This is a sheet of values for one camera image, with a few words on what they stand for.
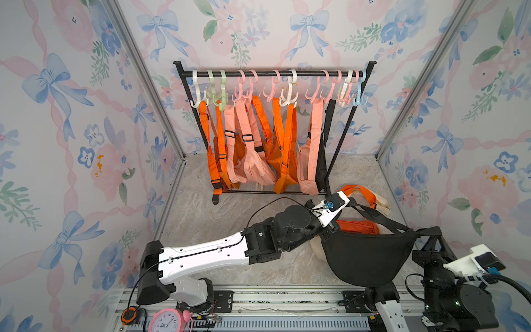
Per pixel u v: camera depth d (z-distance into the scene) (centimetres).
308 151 81
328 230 49
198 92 72
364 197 100
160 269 40
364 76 65
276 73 65
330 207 44
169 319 69
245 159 84
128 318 68
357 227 79
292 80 66
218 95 72
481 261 43
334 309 74
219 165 86
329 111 75
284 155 81
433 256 47
